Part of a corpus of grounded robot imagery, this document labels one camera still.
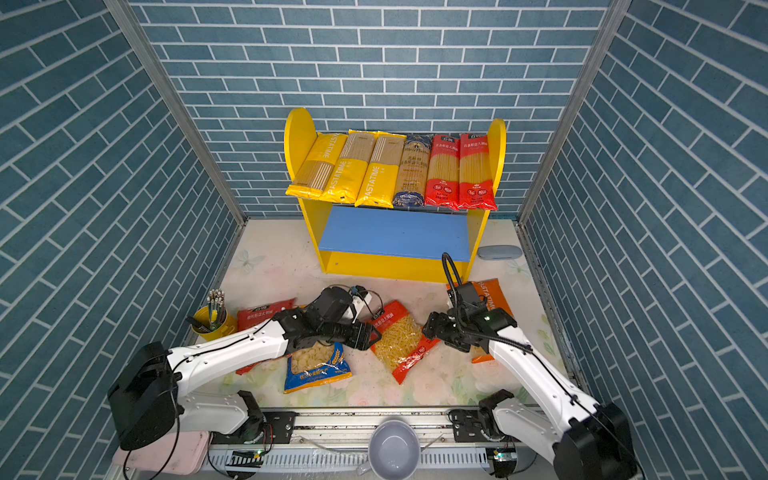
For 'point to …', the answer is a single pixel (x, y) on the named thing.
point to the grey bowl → (394, 452)
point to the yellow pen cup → (227, 329)
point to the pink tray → (190, 456)
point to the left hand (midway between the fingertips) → (374, 335)
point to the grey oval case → (499, 252)
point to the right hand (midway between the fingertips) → (430, 330)
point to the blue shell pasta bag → (314, 365)
